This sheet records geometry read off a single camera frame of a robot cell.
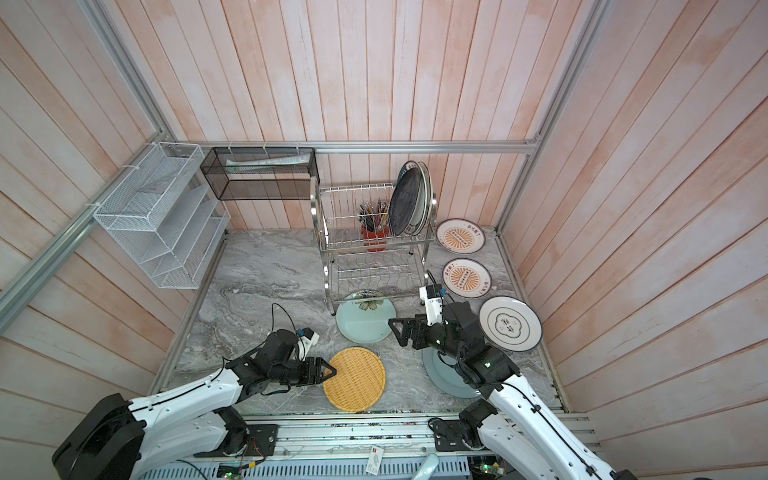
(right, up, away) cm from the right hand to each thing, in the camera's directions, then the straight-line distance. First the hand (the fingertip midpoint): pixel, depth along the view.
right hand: (403, 319), depth 74 cm
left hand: (-20, -18, +6) cm, 28 cm away
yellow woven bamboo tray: (-12, -19, +8) cm, 24 cm away
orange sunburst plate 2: (+26, +9, +32) cm, 42 cm away
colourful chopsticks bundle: (-8, +31, +34) cm, 47 cm away
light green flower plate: (-10, -4, +19) cm, 22 cm away
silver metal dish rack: (-12, +16, +31) cm, 37 cm away
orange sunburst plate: (+27, +24, +44) cm, 57 cm away
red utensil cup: (-7, +20, +9) cm, 23 cm away
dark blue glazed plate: (+1, +32, +7) cm, 33 cm away
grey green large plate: (+13, -17, +10) cm, 24 cm away
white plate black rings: (+36, -6, +20) cm, 42 cm away
